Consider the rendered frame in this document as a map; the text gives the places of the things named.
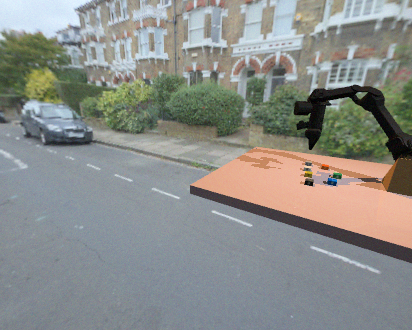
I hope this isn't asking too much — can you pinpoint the blue block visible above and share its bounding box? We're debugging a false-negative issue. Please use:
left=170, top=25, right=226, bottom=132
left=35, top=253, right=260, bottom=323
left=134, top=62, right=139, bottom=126
left=327, top=178, right=337, bottom=186

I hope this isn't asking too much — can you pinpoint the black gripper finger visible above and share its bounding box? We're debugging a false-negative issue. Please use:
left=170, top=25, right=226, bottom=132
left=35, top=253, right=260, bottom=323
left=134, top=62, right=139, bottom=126
left=305, top=135, right=320, bottom=150

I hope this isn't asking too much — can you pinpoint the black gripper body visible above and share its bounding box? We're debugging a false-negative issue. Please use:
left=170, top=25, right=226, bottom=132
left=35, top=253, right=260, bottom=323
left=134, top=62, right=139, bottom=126
left=305, top=115, right=324, bottom=137

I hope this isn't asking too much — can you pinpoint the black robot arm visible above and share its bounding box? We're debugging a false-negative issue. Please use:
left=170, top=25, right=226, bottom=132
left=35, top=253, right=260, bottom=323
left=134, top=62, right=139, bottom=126
left=294, top=84, right=412, bottom=162

